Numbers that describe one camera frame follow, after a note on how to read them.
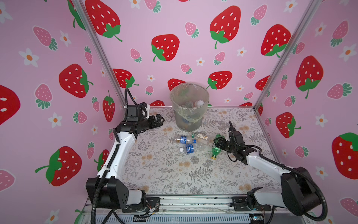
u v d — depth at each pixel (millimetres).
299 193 418
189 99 1074
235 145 674
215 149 846
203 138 951
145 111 675
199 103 904
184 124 1005
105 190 405
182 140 953
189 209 731
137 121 592
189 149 903
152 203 740
